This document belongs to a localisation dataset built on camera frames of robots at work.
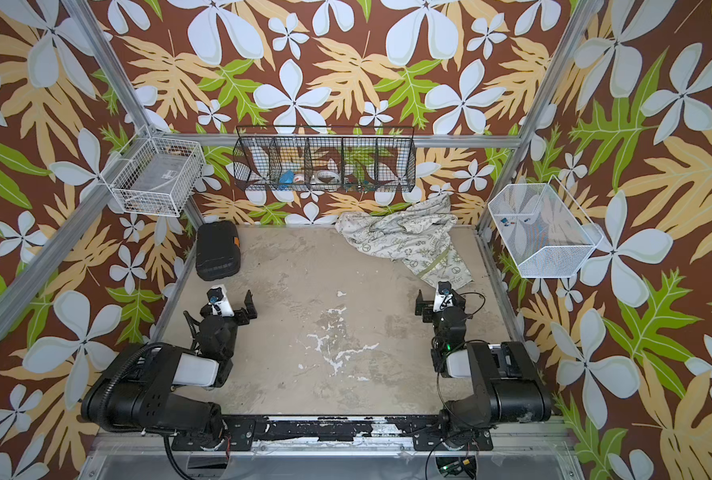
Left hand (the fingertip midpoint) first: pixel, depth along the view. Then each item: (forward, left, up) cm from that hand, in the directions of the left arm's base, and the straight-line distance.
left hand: (234, 291), depth 88 cm
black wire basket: (+40, -26, +20) cm, 52 cm away
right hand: (+2, -62, -1) cm, 62 cm away
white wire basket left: (+25, +22, +23) cm, 41 cm away
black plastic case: (+23, +14, -8) cm, 28 cm away
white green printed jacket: (+28, -59, -3) cm, 65 cm away
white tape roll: (+35, -27, +15) cm, 47 cm away
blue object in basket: (+31, -15, +19) cm, 39 cm away
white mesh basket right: (+11, -90, +16) cm, 92 cm away
